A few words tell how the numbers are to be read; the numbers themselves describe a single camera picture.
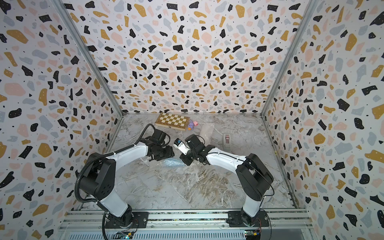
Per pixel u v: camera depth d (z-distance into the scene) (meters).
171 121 1.13
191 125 1.12
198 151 0.69
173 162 0.90
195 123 1.13
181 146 0.78
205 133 1.00
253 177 0.46
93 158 0.49
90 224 0.73
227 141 1.02
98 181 0.46
